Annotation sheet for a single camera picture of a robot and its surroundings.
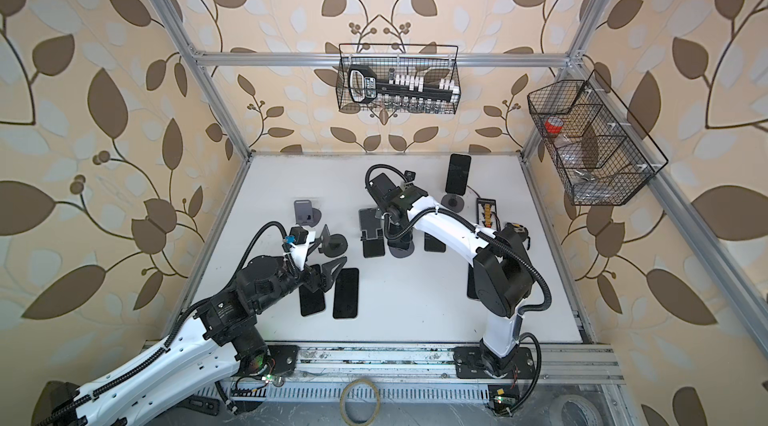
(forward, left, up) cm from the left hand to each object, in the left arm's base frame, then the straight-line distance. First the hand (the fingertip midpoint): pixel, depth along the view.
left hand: (334, 249), depth 71 cm
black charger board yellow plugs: (+25, -45, -19) cm, 55 cm away
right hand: (+16, -15, -8) cm, 24 cm away
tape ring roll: (-28, -4, -20) cm, 35 cm away
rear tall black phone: (+33, -35, -8) cm, 49 cm away
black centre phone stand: (+13, -7, -14) cm, 20 cm away
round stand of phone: (+9, -16, -16) cm, 25 cm away
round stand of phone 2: (+12, +5, -22) cm, 26 cm away
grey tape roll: (-29, -60, -17) cm, 68 cm away
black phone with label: (-4, -1, -21) cm, 21 cm away
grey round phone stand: (+20, +15, -16) cm, 30 cm away
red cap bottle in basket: (+38, -60, +9) cm, 72 cm away
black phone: (-6, +9, -22) cm, 25 cm away
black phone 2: (+12, -26, -19) cm, 35 cm away
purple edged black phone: (-2, -37, -21) cm, 43 cm away
